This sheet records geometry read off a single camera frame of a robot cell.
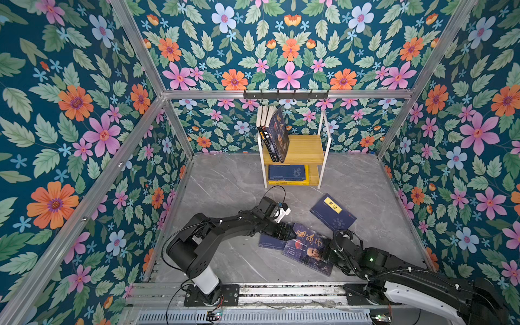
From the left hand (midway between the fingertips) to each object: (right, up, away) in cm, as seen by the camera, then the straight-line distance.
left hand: (294, 232), depth 82 cm
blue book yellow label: (-2, +25, +19) cm, 31 cm away
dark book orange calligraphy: (-6, +41, +2) cm, 42 cm away
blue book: (-11, -5, +3) cm, 12 cm away
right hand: (+11, -10, -1) cm, 15 cm away
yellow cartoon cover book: (+1, +20, +18) cm, 27 cm away
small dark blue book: (+20, +5, +12) cm, 23 cm away
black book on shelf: (-13, +39, -5) cm, 42 cm away
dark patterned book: (+7, -7, 0) cm, 10 cm away
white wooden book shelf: (+6, +30, +6) cm, 31 cm away
